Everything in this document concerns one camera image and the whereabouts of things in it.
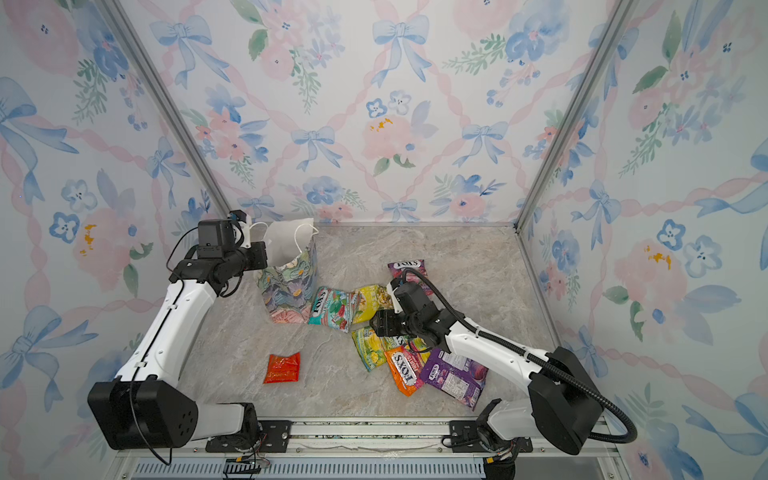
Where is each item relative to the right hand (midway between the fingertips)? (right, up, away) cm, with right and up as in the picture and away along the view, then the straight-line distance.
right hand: (379, 319), depth 82 cm
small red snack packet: (-27, -14, +1) cm, 30 cm away
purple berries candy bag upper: (+8, +13, -19) cm, 25 cm away
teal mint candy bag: (-15, +1, +12) cm, 19 cm away
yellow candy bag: (-3, +4, +13) cm, 13 cm away
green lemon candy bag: (-2, -9, +3) cm, 10 cm away
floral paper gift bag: (-24, +11, -3) cm, 26 cm away
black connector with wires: (-31, -33, -10) cm, 47 cm away
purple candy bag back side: (+21, -15, -2) cm, 26 cm away
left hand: (-31, +20, -2) cm, 37 cm away
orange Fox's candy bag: (+8, -14, +1) cm, 16 cm away
